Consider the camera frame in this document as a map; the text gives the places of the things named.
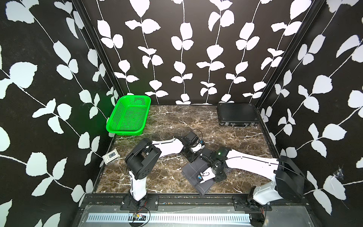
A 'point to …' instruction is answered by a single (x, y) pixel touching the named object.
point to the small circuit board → (139, 217)
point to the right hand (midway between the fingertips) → (212, 172)
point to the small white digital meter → (111, 156)
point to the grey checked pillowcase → (190, 172)
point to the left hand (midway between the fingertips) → (195, 156)
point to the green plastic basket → (129, 116)
